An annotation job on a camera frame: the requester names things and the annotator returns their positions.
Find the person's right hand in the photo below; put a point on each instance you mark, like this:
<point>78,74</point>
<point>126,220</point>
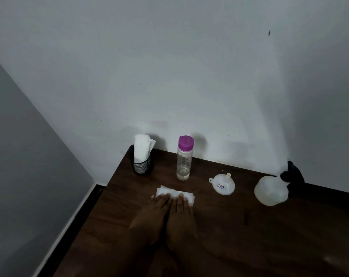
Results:
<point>180,225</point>

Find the person's left hand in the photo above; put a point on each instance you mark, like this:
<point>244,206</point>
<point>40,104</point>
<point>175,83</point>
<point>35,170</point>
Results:
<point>150,219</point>

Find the white tissue sheet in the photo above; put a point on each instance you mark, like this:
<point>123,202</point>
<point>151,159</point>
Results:
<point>176,192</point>

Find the white plastic funnel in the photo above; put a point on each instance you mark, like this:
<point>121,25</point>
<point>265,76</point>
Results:
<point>223,186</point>

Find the clear plastic water bottle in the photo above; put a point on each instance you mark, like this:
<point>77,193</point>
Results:
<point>184,164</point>

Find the purple bottle cap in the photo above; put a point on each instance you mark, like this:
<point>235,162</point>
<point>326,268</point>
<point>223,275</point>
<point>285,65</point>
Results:
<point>186,142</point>

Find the white spray bottle body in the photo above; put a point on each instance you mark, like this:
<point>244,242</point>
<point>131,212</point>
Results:
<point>269,191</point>

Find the black spray head with tube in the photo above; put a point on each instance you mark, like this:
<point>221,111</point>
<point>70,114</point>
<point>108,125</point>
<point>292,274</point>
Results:
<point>294,175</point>

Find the person's right forearm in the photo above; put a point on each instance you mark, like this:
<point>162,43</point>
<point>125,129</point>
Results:
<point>206,262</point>

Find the black mesh cup holder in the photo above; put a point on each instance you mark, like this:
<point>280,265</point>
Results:
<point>142,167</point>

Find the dark wooden table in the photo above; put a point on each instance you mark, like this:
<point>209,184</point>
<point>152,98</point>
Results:
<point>249,227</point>

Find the black cup with tissues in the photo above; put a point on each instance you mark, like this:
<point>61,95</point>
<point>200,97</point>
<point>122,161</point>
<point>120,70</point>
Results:
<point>141,147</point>

